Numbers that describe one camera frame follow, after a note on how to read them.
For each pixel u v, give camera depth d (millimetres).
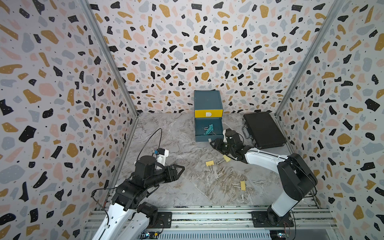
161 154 627
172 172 602
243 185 855
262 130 1059
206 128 1023
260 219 735
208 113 975
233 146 716
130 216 456
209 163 936
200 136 936
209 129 997
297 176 467
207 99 1006
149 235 703
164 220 735
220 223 732
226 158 928
